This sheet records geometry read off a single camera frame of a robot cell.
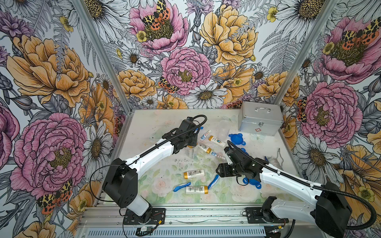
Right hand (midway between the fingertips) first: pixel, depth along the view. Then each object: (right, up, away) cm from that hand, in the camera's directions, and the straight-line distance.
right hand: (222, 174), depth 81 cm
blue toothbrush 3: (-21, -7, +2) cm, 22 cm away
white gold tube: (-11, -8, 0) cm, 13 cm away
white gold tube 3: (-17, +14, +4) cm, 23 cm away
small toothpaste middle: (-2, +8, +14) cm, 16 cm away
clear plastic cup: (-17, +10, +10) cm, 22 cm away
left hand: (-17, +17, +5) cm, 25 cm away
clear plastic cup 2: (+7, +24, +33) cm, 41 cm away
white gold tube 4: (-8, +11, +16) cm, 21 cm away
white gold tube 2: (-15, -2, +6) cm, 16 cm away
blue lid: (+15, +16, +25) cm, 34 cm away
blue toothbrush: (-10, +24, +29) cm, 39 cm away
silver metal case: (+28, +31, +18) cm, 45 cm away
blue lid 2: (+20, -7, +2) cm, 21 cm away
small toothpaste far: (-8, +19, +24) cm, 32 cm away
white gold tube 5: (0, +16, +19) cm, 25 cm away
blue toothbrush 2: (-5, -6, +3) cm, 9 cm away
